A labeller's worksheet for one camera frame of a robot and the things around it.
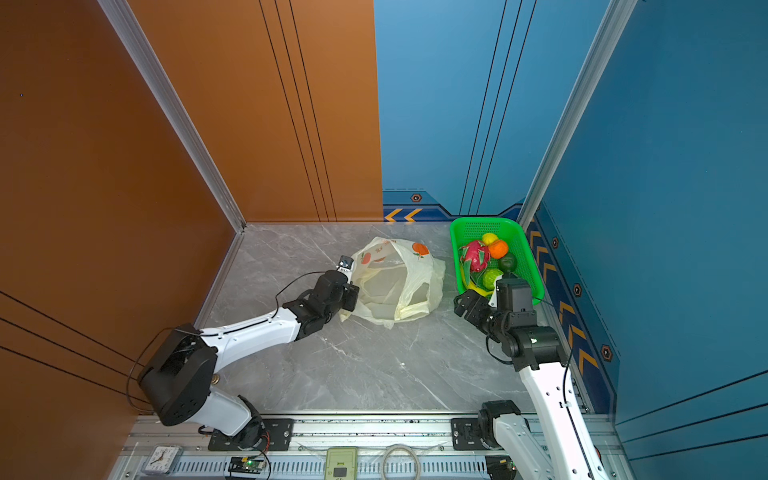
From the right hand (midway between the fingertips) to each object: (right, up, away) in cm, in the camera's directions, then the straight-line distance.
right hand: (462, 306), depth 74 cm
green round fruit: (+14, +5, +23) cm, 28 cm away
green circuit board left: (-52, -37, -3) cm, 64 cm away
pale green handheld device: (-29, -35, -5) cm, 46 cm away
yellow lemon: (+18, +18, +35) cm, 44 cm away
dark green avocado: (+22, +10, +29) cm, 38 cm away
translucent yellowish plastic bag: (-16, +3, +28) cm, 32 cm away
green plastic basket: (+10, +22, +39) cm, 45 cm away
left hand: (-29, +5, +15) cm, 33 cm away
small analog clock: (-71, -35, -5) cm, 79 cm away
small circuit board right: (+8, -38, -3) cm, 39 cm away
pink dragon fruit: (+10, +12, +26) cm, 30 cm away
